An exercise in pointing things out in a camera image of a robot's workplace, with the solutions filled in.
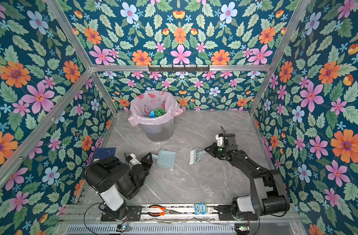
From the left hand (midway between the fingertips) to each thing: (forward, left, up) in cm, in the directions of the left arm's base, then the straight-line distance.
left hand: (153, 150), depth 87 cm
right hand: (-1, -32, 0) cm, 32 cm away
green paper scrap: (+22, -3, +9) cm, 24 cm away
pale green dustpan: (-3, -7, -7) cm, 10 cm away
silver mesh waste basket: (+13, -3, -1) cm, 13 cm away
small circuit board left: (-37, +13, -9) cm, 40 cm away
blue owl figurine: (-32, -26, -8) cm, 42 cm away
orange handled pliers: (-32, -8, -8) cm, 34 cm away
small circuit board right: (-41, -45, -10) cm, 62 cm away
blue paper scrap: (+21, +1, +9) cm, 23 cm away
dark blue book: (+5, +36, -10) cm, 38 cm away
